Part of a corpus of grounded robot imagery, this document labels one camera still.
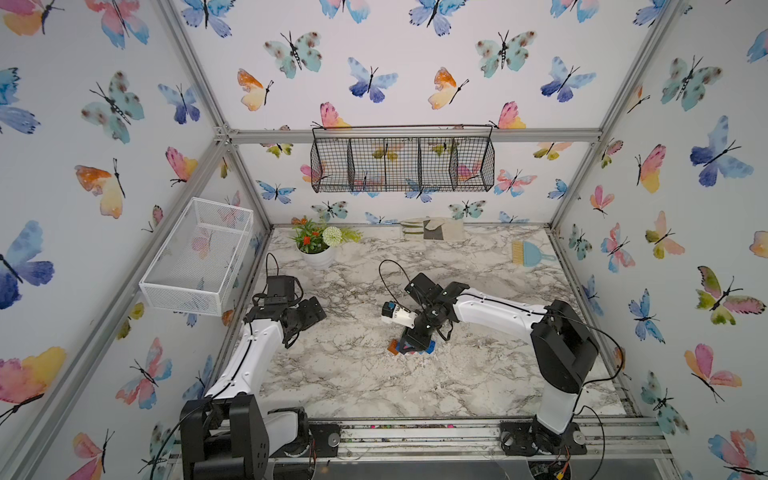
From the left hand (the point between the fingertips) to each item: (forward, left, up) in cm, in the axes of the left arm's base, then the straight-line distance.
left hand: (313, 313), depth 87 cm
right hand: (-8, -26, -2) cm, 27 cm away
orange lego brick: (-10, -22, -2) cm, 25 cm away
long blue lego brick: (-12, -32, +1) cm, 34 cm away
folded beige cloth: (+41, -39, -8) cm, 57 cm away
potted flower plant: (+22, +2, +6) cm, 23 cm away
